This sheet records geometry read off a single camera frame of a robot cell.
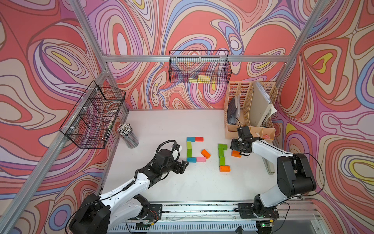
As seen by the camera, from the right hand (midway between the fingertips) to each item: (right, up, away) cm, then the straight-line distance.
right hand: (236, 149), depth 94 cm
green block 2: (-9, +1, +3) cm, 9 cm away
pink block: (-24, -6, -3) cm, 24 cm away
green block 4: (-11, -7, -3) cm, 13 cm away
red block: (-25, +6, +8) cm, 27 cm away
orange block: (-20, -3, 0) cm, 21 cm away
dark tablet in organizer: (-1, +24, +8) cm, 25 cm away
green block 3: (-11, -2, 0) cm, 11 cm away
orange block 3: (-4, -1, -11) cm, 11 cm away
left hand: (-34, -5, -12) cm, 36 cm away
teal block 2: (-30, -6, -2) cm, 30 cm away
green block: (-31, -3, +2) cm, 31 cm away
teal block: (-30, +6, +8) cm, 32 cm away
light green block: (-31, +2, +7) cm, 32 cm away
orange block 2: (-9, -11, -6) cm, 15 cm away
